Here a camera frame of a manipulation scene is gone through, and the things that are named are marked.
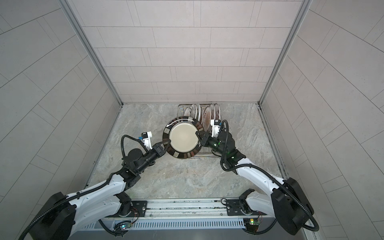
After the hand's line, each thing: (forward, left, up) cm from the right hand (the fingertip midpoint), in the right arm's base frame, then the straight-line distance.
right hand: (194, 135), depth 74 cm
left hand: (-2, +10, -1) cm, 10 cm away
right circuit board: (-36, -24, -22) cm, 49 cm away
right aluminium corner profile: (+37, -54, -24) cm, 70 cm away
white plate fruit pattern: (+25, 0, -9) cm, 27 cm away
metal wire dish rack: (+24, -7, -11) cm, 28 cm away
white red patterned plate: (+25, +5, -10) cm, 27 cm away
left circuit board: (-33, +33, -18) cm, 50 cm away
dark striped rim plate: (+2, +6, +1) cm, 7 cm away
